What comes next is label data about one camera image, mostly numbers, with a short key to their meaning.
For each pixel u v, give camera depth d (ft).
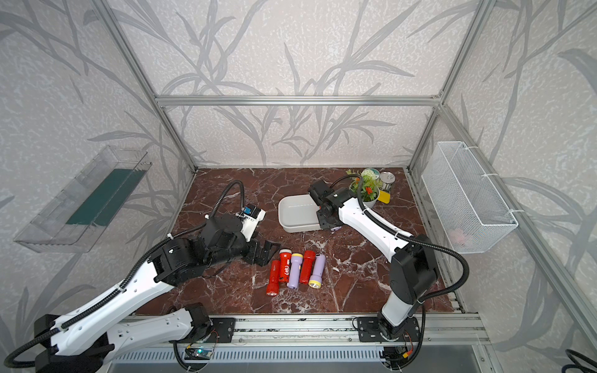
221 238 1.56
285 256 2.77
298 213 3.39
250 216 1.89
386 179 3.64
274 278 2.71
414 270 1.45
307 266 2.77
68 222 2.04
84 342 1.29
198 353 2.32
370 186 3.06
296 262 2.81
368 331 2.38
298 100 3.14
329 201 1.91
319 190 2.17
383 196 3.53
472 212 1.99
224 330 2.42
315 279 2.69
